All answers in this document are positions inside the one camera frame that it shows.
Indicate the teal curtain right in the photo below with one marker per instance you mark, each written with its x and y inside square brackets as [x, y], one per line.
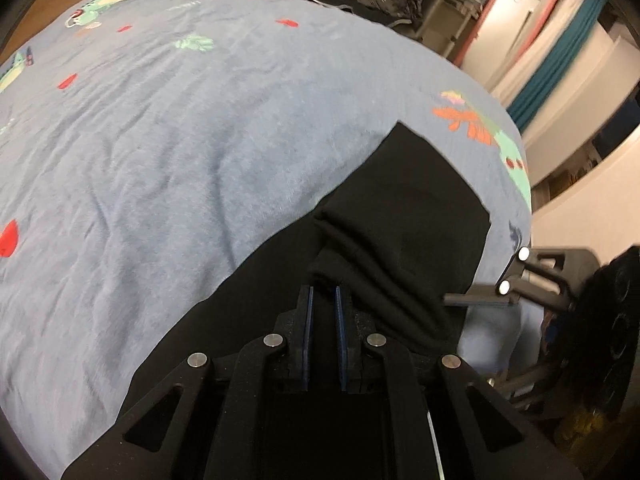
[528, 84]

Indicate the blue patterned bed cover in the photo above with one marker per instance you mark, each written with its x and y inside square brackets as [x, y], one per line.
[147, 152]

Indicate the pink framed mirror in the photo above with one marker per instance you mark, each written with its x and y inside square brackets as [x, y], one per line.
[503, 31]

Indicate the dark cloth on chair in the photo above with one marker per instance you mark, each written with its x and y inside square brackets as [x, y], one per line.
[409, 10]

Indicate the black pants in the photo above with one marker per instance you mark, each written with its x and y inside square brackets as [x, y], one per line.
[401, 232]

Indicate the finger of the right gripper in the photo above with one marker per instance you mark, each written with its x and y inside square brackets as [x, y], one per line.
[506, 291]

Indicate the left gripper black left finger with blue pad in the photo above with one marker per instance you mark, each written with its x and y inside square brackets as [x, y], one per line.
[194, 415]

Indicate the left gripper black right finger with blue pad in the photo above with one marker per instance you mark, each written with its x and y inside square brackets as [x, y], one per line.
[404, 417]

